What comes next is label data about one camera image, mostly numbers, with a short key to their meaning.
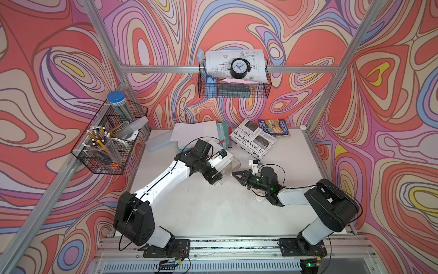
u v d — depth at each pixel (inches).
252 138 41.6
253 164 32.7
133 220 16.4
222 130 45.2
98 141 22.4
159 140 44.5
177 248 28.8
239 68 31.5
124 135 29.3
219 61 33.1
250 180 30.4
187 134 44.6
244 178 31.5
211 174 28.3
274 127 45.2
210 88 31.5
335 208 18.2
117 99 27.2
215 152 27.7
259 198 34.0
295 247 27.2
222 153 28.3
